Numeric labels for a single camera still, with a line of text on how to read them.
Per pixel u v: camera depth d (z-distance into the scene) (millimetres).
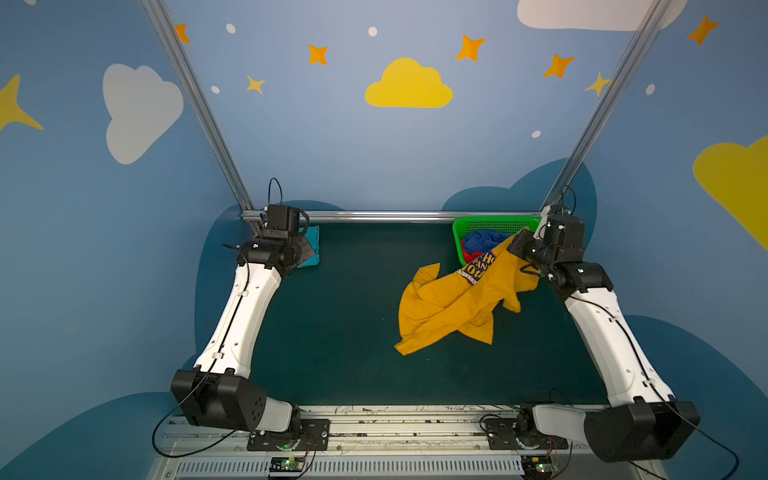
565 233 538
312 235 1146
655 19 702
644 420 379
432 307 972
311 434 743
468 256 1034
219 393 385
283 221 565
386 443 735
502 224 1146
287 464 706
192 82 799
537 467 713
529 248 648
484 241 1044
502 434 749
